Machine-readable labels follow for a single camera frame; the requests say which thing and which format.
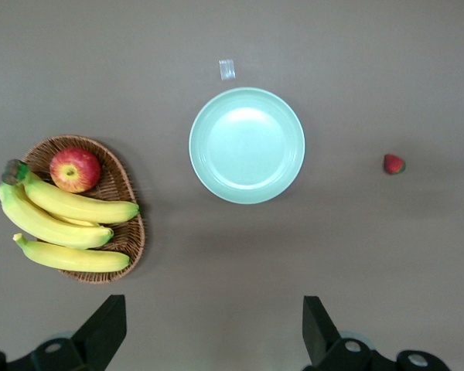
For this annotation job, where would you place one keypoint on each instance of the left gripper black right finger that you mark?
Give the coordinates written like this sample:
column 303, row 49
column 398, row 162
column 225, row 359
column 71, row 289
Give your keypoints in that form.
column 321, row 340

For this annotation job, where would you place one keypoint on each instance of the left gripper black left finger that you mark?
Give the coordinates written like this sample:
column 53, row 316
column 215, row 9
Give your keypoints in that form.
column 98, row 340

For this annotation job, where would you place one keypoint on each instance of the red strawberry green cap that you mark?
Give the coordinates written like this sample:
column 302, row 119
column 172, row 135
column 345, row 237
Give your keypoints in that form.
column 393, row 164

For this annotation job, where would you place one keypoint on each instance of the pale green round plate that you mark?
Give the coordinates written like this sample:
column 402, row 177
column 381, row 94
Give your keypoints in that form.
column 246, row 145

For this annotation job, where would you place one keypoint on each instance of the yellow banana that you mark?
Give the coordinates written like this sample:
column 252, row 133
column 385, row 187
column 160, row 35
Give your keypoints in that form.
column 73, row 259
column 81, row 205
column 79, row 222
column 50, row 228

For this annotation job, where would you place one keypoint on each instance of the brown table cover sheet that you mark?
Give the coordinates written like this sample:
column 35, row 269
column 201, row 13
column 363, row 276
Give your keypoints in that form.
column 332, row 251

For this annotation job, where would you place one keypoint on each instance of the brown wicker basket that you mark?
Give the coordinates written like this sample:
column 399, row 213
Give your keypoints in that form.
column 118, row 181

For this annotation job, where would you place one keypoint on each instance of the red yellow apple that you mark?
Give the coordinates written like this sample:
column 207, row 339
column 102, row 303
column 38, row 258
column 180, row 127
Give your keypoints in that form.
column 74, row 170

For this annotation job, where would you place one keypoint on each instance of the clear tape piece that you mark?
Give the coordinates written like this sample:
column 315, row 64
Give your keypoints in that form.
column 227, row 69

